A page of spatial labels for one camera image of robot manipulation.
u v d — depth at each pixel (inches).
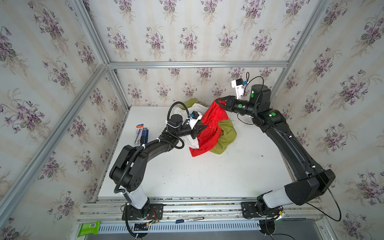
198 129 29.6
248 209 28.9
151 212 28.4
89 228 27.0
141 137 37.8
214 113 27.6
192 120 28.2
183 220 27.7
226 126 37.6
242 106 23.0
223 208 29.7
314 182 15.3
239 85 23.9
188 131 29.3
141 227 28.2
